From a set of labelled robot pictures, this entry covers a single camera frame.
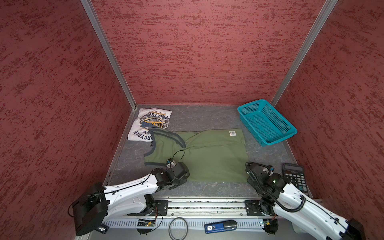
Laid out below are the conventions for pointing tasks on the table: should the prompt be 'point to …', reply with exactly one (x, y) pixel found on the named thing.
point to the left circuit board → (145, 226)
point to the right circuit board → (271, 226)
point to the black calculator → (294, 174)
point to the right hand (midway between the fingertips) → (250, 184)
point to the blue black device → (220, 226)
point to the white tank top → (146, 119)
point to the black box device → (102, 228)
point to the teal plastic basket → (265, 123)
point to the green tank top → (219, 155)
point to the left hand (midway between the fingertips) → (183, 182)
